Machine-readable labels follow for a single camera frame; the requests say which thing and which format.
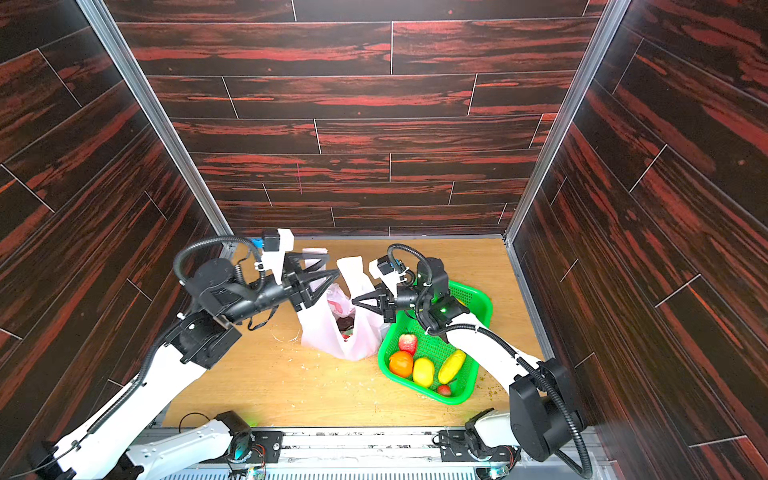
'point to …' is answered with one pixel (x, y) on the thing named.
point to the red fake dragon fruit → (338, 311)
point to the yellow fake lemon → (423, 372)
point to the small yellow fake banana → (452, 366)
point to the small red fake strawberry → (444, 389)
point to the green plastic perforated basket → (436, 346)
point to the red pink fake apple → (408, 343)
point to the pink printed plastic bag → (333, 324)
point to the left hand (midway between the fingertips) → (334, 267)
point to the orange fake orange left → (401, 363)
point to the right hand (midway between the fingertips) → (356, 295)
